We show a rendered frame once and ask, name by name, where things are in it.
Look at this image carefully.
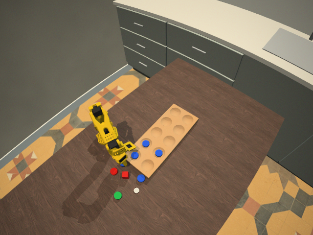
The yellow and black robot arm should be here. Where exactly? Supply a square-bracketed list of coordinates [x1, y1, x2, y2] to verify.
[89, 102, 126, 156]

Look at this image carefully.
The green disc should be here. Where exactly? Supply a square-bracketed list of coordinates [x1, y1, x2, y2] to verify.
[114, 191, 122, 200]

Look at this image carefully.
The red cube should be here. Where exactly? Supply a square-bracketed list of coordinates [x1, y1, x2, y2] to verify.
[122, 171, 129, 179]

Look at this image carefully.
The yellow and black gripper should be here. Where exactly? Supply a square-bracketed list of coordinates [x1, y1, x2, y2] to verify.
[112, 142, 136, 166]

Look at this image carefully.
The red disc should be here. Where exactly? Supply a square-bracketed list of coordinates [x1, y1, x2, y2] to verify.
[110, 168, 118, 175]

